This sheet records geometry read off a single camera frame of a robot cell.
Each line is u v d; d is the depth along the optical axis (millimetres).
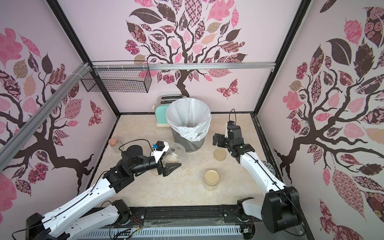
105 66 914
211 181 758
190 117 979
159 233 697
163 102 1037
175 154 610
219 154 964
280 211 397
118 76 947
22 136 534
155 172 622
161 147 557
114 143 902
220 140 744
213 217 742
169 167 600
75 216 433
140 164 561
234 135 629
